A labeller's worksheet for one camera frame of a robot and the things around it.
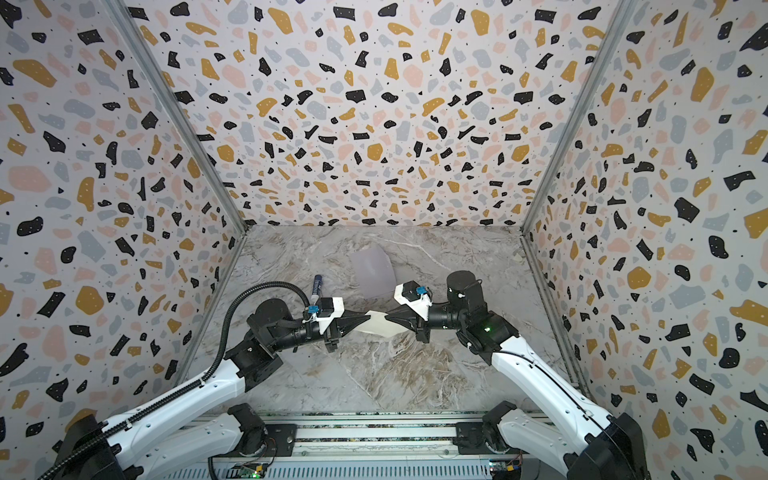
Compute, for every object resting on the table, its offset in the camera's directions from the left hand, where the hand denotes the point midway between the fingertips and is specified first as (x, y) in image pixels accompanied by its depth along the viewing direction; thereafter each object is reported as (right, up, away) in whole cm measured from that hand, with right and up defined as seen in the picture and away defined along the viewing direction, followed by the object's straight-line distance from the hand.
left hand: (366, 313), depth 64 cm
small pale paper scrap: (+51, +12, +50) cm, 72 cm away
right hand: (+4, 0, +3) cm, 5 cm away
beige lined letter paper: (+2, -3, +2) cm, 4 cm away
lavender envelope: (-3, +6, +45) cm, 45 cm away
